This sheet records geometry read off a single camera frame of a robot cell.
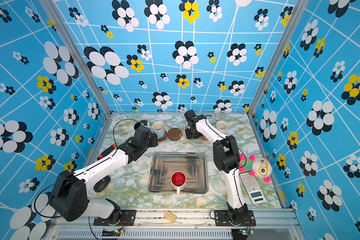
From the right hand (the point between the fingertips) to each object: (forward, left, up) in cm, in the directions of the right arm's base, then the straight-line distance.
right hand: (193, 136), depth 100 cm
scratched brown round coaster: (+5, +13, -4) cm, 15 cm away
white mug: (+6, -20, +3) cm, 21 cm away
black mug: (+5, +39, +5) cm, 39 cm away
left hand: (-8, +23, +12) cm, 27 cm away
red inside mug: (-28, +9, -4) cm, 30 cm away
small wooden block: (-46, +13, -4) cm, 48 cm away
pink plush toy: (-23, -37, +2) cm, 43 cm away
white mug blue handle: (+6, +24, +1) cm, 25 cm away
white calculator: (-33, -32, -4) cm, 46 cm away
